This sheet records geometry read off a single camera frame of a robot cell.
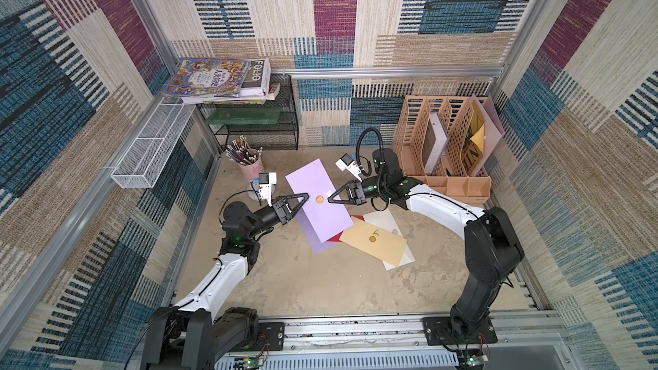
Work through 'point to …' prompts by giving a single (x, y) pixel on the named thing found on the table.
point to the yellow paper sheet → (479, 137)
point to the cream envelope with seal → (373, 241)
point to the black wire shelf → (272, 124)
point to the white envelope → (385, 220)
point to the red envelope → (337, 237)
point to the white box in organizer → (439, 145)
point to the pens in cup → (240, 152)
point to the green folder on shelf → (245, 116)
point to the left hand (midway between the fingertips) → (307, 199)
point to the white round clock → (253, 190)
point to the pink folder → (493, 130)
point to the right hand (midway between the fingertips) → (329, 200)
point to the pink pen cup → (253, 170)
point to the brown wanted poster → (471, 154)
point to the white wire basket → (140, 161)
